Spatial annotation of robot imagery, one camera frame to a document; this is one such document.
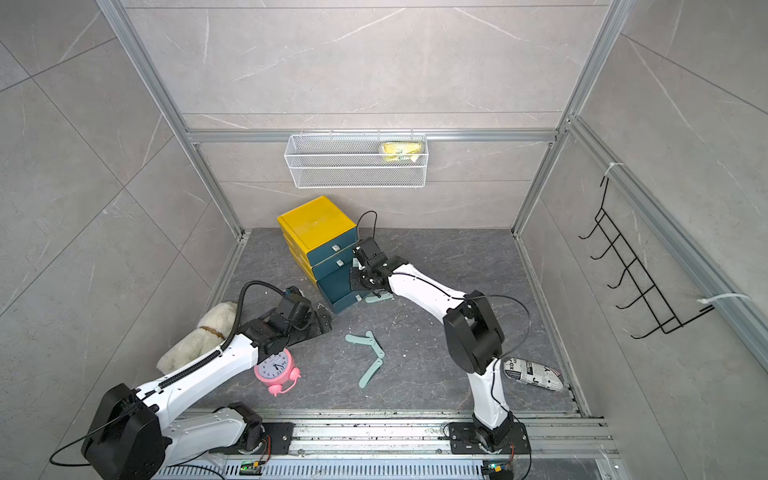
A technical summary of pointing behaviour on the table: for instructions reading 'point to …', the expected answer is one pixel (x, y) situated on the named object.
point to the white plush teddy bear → (208, 337)
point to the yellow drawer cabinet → (320, 237)
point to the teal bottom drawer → (337, 288)
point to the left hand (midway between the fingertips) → (322, 318)
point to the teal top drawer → (332, 246)
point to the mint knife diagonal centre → (380, 352)
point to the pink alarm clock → (278, 372)
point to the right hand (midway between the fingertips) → (355, 280)
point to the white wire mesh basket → (358, 161)
